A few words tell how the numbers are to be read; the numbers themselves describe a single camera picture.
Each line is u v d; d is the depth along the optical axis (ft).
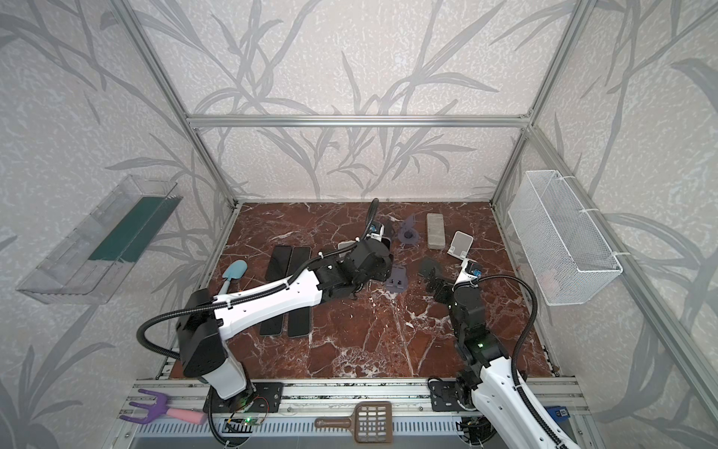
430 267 3.37
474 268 2.17
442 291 2.29
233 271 3.25
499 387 1.67
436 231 3.55
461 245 3.27
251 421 2.31
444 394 2.42
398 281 3.00
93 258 2.11
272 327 1.62
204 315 1.61
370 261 1.86
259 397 2.37
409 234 3.54
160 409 2.38
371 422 2.32
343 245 3.33
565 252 2.02
